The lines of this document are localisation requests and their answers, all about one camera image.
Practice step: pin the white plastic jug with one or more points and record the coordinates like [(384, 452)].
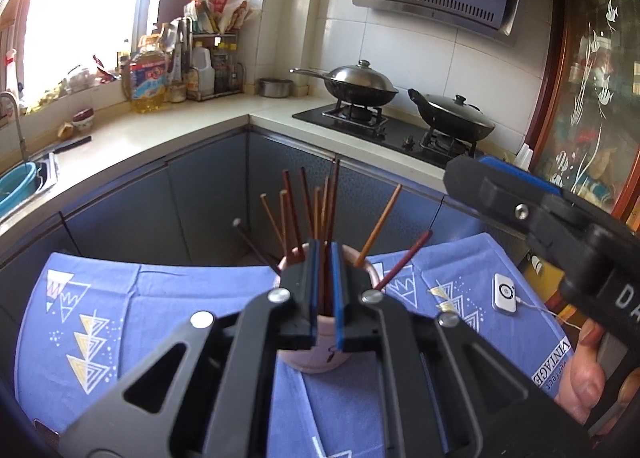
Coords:
[(202, 75)]

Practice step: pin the person's right hand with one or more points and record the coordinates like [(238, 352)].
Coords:
[(583, 379)]

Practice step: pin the pink ceramic utensil holder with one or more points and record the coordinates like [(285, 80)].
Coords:
[(324, 356)]

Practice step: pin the dark brown chopstick far left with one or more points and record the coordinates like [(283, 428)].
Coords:
[(258, 251)]

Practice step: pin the black gas stove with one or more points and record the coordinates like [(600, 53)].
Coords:
[(371, 124)]

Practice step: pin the metal spice rack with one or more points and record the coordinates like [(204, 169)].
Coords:
[(229, 72)]

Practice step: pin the reddish chopstick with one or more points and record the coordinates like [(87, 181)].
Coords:
[(406, 258)]

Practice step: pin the wok with steel lid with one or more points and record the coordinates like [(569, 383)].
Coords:
[(358, 84)]

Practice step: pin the blue patterned tablecloth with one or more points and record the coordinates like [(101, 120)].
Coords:
[(88, 322)]

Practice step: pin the teal plastic basin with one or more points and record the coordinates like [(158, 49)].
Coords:
[(18, 185)]

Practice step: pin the white small remote device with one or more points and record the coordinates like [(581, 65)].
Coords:
[(504, 295)]

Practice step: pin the brown chopstick middle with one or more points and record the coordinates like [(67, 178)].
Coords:
[(272, 220)]

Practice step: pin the light brown chopstick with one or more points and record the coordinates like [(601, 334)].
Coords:
[(378, 226)]

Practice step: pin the brown chopstick tall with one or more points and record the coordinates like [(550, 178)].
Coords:
[(291, 205)]

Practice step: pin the glass painted door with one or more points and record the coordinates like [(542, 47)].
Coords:
[(585, 130)]

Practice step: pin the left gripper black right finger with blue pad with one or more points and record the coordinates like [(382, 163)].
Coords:
[(446, 392)]

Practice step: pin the black wok with lid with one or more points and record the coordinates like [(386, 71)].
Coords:
[(452, 116)]

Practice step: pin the small red bowl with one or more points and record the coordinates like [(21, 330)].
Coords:
[(82, 121)]

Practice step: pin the steel kitchen faucet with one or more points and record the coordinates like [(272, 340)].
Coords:
[(14, 108)]

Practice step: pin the cooking oil bottle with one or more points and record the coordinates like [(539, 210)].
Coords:
[(144, 77)]

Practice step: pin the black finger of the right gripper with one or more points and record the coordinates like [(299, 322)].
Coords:
[(598, 254)]

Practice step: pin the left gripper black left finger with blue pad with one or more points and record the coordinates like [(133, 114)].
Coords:
[(206, 390)]

